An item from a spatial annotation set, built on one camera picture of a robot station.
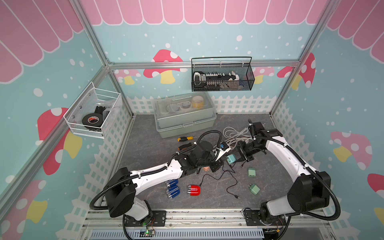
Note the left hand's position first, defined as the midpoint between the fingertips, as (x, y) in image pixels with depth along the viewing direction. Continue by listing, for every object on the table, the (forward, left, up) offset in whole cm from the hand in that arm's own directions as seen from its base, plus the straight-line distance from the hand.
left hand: (224, 160), depth 75 cm
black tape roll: (+12, +64, +16) cm, 67 cm away
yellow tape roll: (+44, +14, 0) cm, 46 cm away
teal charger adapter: (+1, -4, 0) cm, 4 cm away
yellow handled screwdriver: (+22, +22, -13) cm, 34 cm away
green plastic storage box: (+30, +25, +3) cm, 39 cm away
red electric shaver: (-10, +15, -15) cm, 24 cm away
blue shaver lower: (-11, +26, -15) cm, 32 cm away
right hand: (+4, -3, -1) cm, 5 cm away
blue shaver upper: (-7, +28, -15) cm, 32 cm away
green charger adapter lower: (-9, -18, -16) cm, 25 cm away
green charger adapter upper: (+1, -19, -17) cm, 26 cm away
